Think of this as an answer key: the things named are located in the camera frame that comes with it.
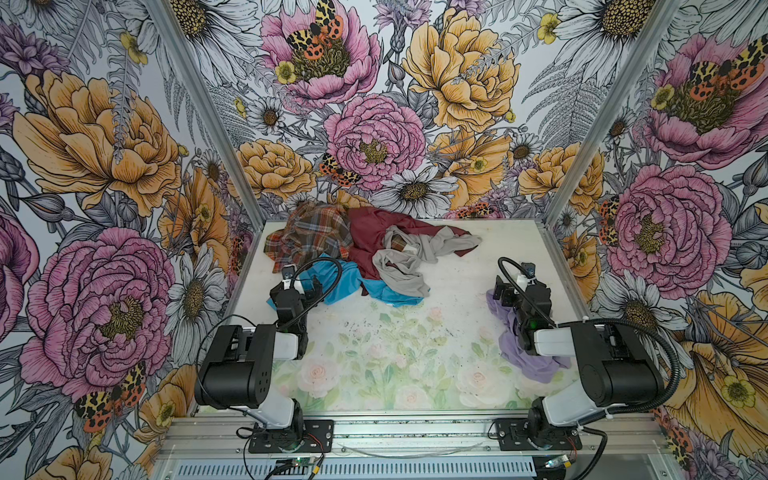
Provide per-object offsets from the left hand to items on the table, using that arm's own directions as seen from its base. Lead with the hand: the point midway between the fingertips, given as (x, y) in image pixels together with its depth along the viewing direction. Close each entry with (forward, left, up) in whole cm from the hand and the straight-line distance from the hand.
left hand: (301, 285), depth 94 cm
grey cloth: (+7, -31, -1) cm, 32 cm away
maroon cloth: (+25, -20, +1) cm, 32 cm away
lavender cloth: (-21, -62, -3) cm, 65 cm away
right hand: (0, -65, 0) cm, 65 cm away
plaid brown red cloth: (+23, 0, +1) cm, 23 cm away
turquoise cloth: (+5, -7, -1) cm, 9 cm away
